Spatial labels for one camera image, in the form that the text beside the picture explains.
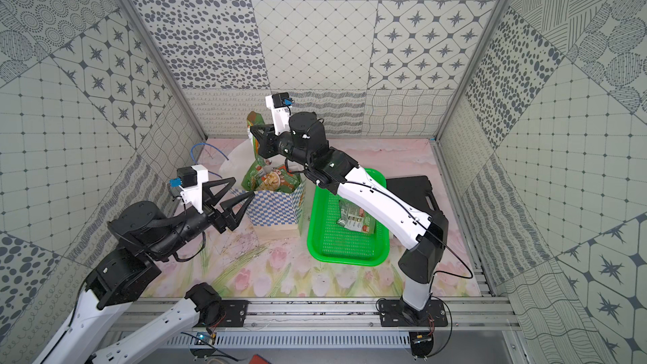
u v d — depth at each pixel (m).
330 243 0.89
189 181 0.46
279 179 0.93
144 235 0.40
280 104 0.53
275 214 0.78
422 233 0.43
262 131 0.57
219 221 0.49
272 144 0.56
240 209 0.53
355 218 0.93
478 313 0.76
